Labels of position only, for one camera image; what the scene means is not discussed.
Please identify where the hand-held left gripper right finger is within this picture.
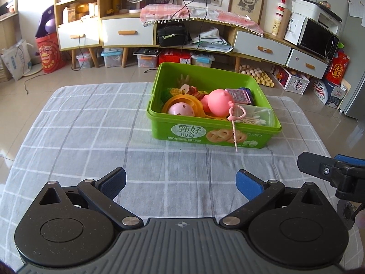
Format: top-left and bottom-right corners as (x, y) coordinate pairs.
(219, 170), (331, 229)

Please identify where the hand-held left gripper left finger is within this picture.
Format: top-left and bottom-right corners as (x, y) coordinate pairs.
(32, 167), (143, 229)

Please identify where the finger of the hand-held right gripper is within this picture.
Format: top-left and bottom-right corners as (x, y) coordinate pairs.
(335, 154), (365, 164)
(297, 152), (338, 179)

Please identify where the clear cotton swab jar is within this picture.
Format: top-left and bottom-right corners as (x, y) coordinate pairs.
(231, 105), (276, 127)

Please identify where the pink bead string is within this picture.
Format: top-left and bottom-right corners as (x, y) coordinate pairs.
(227, 105), (246, 153)

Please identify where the green plastic box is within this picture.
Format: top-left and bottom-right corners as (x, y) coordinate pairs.
(147, 62), (282, 150)

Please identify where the pink card box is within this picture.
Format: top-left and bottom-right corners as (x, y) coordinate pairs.
(225, 88), (251, 105)

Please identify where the pink pig toy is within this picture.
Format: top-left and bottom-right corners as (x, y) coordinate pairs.
(201, 89), (233, 117)

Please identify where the orange toy pumpkin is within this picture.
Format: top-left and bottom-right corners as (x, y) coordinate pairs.
(162, 94), (204, 117)

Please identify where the pink ball rattle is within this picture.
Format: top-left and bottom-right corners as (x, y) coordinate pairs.
(168, 103), (197, 116)

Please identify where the yellow toy corn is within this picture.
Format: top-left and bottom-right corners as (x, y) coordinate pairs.
(161, 87), (181, 103)

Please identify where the grey checked tablecloth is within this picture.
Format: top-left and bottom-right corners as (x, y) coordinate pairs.
(0, 82), (343, 274)

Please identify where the printed cardboard box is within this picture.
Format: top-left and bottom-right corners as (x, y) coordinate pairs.
(311, 77), (352, 108)

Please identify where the red gift bag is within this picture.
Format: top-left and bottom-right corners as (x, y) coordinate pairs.
(323, 50), (350, 84)

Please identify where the grey refrigerator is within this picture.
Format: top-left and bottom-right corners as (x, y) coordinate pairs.
(339, 0), (365, 120)

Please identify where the white cabinet drawer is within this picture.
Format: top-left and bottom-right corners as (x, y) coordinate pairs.
(234, 30), (293, 65)
(101, 17), (156, 47)
(57, 24), (100, 50)
(287, 48), (328, 79)

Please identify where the yellow egg tray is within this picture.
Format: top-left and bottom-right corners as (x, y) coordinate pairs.
(239, 64), (275, 87)

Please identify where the clear box with blue lid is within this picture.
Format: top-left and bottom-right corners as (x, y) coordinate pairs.
(102, 48), (124, 68)

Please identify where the small clear storage box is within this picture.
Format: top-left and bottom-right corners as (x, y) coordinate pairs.
(76, 52), (96, 69)

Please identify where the black microwave oven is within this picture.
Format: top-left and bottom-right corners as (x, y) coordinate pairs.
(298, 17), (341, 60)

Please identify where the clear box with black lid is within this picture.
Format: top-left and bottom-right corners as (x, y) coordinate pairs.
(133, 48), (159, 68)

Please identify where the clear box of coloured items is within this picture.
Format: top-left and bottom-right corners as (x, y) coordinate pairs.
(190, 54), (215, 68)

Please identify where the red cardboard box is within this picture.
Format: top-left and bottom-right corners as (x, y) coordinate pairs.
(158, 48), (191, 65)

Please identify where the wooden TV cabinet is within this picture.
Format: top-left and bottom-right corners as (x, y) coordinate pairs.
(54, 0), (330, 79)

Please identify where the tall printed paper cup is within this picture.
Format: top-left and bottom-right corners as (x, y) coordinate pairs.
(272, 2), (286, 36)

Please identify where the pile of white papers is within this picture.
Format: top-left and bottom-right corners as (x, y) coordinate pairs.
(190, 27), (233, 52)

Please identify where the white printer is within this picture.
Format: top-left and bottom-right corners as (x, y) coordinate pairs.
(291, 0), (343, 36)

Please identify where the white paper bag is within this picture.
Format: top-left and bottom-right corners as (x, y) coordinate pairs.
(1, 40), (32, 80)

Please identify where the black bag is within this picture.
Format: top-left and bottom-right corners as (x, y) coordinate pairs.
(157, 24), (189, 46)

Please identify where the purple bag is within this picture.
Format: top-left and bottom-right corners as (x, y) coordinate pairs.
(36, 4), (57, 37)

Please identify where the framed cartoon drawing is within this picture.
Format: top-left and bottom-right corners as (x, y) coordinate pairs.
(228, 0), (267, 25)

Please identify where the pink tasselled cloth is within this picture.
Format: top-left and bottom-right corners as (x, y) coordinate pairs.
(140, 4), (264, 36)

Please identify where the wooden side desk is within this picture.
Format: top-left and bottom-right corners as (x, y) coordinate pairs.
(0, 0), (20, 83)

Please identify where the thin black floor cable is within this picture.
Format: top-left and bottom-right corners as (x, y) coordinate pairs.
(24, 71), (43, 95)

